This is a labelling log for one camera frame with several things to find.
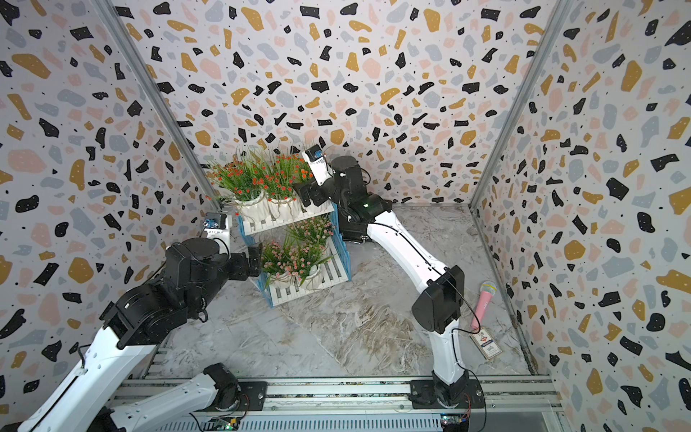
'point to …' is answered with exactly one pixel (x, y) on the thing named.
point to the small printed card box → (486, 344)
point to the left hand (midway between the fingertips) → (245, 244)
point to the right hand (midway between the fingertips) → (307, 175)
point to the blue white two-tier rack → (333, 272)
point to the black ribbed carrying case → (354, 229)
